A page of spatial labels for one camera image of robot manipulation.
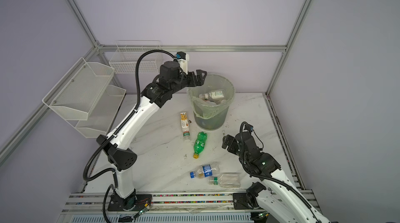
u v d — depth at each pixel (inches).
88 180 16.7
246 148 20.9
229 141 26.6
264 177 18.8
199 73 24.9
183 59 23.8
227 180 31.5
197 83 25.2
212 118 33.4
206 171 30.7
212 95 35.9
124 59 38.6
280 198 18.1
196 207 28.8
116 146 18.0
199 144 34.7
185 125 37.6
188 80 24.7
